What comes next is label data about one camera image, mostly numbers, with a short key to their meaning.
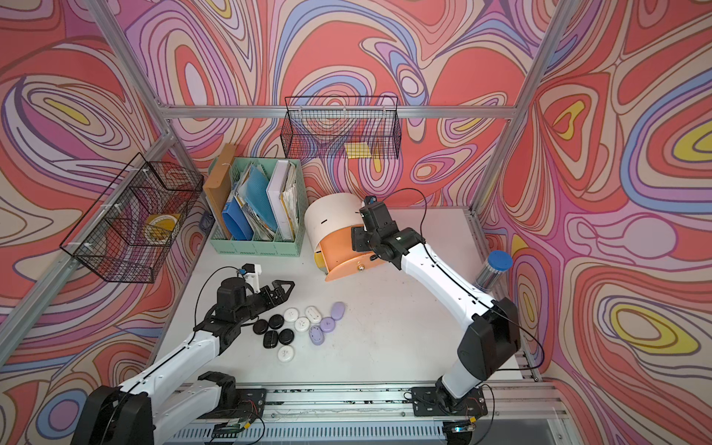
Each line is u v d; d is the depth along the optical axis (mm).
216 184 823
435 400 732
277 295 750
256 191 922
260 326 862
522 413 721
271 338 836
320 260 809
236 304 662
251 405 719
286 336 842
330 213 908
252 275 776
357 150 910
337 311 908
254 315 729
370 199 703
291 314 885
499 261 803
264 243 1011
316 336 841
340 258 844
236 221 927
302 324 863
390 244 553
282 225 1013
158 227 704
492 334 416
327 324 863
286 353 805
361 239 719
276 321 879
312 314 882
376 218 588
